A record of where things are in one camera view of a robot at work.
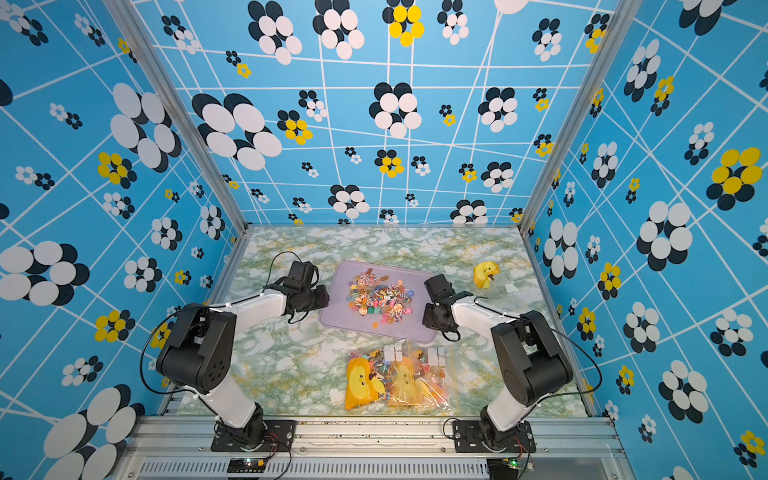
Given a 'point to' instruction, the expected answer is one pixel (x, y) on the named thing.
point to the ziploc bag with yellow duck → (495, 279)
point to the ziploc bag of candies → (404, 374)
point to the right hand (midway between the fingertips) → (436, 319)
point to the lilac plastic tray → (409, 327)
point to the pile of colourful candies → (371, 295)
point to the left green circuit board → (247, 464)
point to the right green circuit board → (503, 468)
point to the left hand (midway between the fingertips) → (329, 295)
